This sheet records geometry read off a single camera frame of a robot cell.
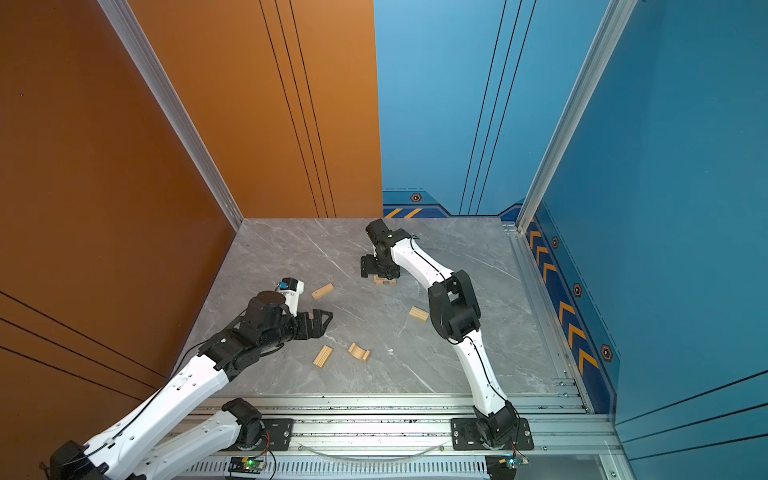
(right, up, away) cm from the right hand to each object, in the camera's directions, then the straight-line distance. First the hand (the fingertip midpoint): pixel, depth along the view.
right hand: (371, 274), depth 99 cm
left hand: (-12, -8, -21) cm, 25 cm away
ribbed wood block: (+16, -12, -5) cm, 20 cm away
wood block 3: (-13, -22, -14) cm, 29 cm away
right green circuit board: (+34, -44, -28) cm, 62 cm away
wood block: (-17, -6, 0) cm, 18 cm away
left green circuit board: (-28, -43, -28) cm, 59 cm away
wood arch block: (-2, -21, -13) cm, 25 cm away
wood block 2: (+3, -2, +2) cm, 4 cm away
